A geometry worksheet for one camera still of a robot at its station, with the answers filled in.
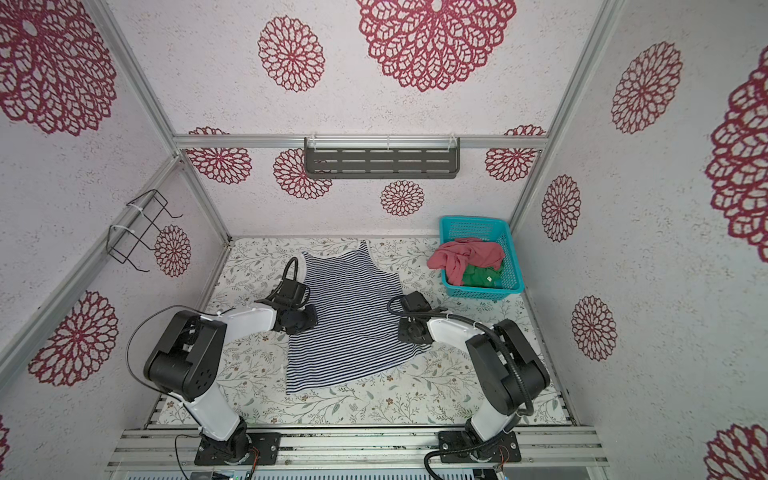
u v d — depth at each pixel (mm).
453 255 963
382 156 948
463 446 659
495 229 1146
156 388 484
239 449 653
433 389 837
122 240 727
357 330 963
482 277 1025
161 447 768
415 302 758
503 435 590
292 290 779
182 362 480
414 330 688
